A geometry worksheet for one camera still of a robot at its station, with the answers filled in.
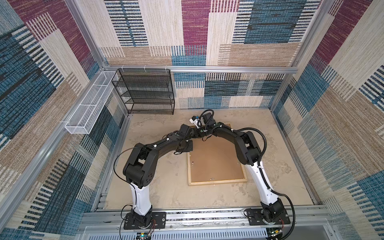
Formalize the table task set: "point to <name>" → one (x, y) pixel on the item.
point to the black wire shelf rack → (146, 91)
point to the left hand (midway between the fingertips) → (190, 146)
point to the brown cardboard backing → (215, 158)
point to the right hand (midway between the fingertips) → (188, 137)
